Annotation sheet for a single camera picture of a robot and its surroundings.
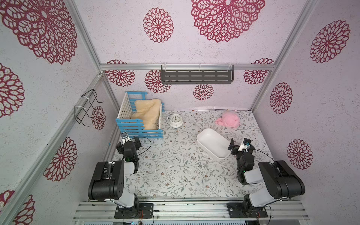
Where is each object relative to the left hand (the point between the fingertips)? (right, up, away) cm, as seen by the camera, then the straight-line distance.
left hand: (128, 139), depth 92 cm
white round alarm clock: (+30, +13, +17) cm, 37 cm away
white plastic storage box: (+59, -4, +7) cm, 59 cm away
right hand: (+73, -1, -3) cm, 73 cm away
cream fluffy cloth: (+10, +21, +17) cm, 29 cm away
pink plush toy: (+72, +14, +12) cm, 75 cm away
